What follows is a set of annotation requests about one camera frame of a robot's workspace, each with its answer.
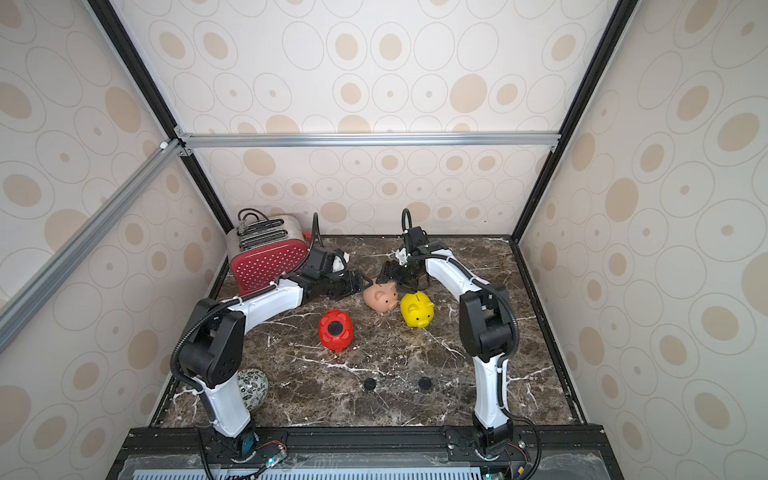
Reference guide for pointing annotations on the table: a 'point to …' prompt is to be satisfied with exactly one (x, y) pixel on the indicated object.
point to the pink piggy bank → (381, 298)
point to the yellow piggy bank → (417, 310)
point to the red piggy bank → (337, 343)
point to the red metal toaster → (262, 250)
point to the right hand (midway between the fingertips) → (398, 281)
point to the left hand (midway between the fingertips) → (374, 284)
